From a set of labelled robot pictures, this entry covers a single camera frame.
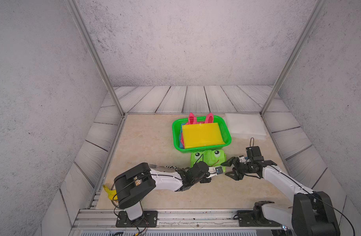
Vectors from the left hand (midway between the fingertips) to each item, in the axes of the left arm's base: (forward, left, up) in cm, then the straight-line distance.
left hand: (213, 168), depth 83 cm
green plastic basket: (+29, +21, -3) cm, 36 cm away
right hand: (-1, -6, +1) cm, 6 cm away
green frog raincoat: (+7, -2, -2) cm, 7 cm away
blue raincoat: (+18, +18, -5) cm, 26 cm away
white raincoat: (+33, -32, -4) cm, 46 cm away
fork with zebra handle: (+4, +26, -8) cm, 28 cm away
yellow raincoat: (+26, +6, -3) cm, 27 cm away
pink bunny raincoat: (+36, -3, +2) cm, 36 cm away
